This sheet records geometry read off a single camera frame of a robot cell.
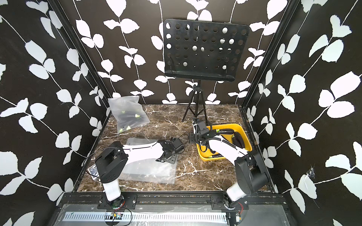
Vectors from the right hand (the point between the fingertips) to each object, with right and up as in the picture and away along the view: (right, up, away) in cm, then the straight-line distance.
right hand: (190, 134), depth 90 cm
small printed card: (-59, -21, -6) cm, 63 cm away
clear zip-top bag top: (-58, +21, +23) cm, 66 cm away
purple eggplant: (-49, +9, +16) cm, 52 cm away
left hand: (-12, -14, -1) cm, 19 cm away
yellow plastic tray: (+10, -13, +1) cm, 17 cm away
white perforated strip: (-22, -40, -20) cm, 50 cm away
